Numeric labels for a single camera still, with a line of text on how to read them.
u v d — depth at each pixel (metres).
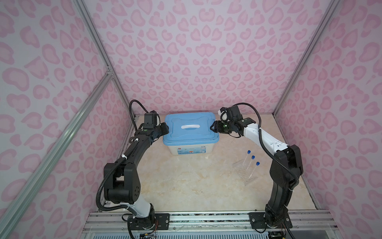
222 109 0.84
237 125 0.66
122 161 0.47
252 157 0.79
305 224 0.73
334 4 0.69
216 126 0.80
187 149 0.91
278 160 0.48
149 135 0.63
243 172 0.90
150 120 0.69
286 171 0.49
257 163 0.77
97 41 0.79
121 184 0.45
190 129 0.90
